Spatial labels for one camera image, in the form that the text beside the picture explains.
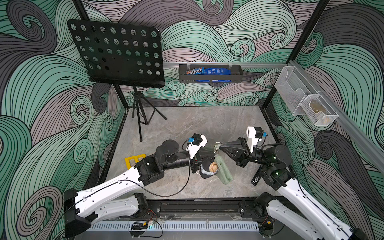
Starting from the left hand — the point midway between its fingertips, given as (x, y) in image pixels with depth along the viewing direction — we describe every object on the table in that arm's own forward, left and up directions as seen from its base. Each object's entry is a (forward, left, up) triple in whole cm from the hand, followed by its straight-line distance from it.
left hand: (213, 152), depth 57 cm
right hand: (+1, -2, +4) cm, 4 cm away
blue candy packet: (+56, -3, +1) cm, 56 cm away
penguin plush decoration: (-3, +1, -9) cm, 10 cm away
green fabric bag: (-5, -5, -8) cm, 10 cm away
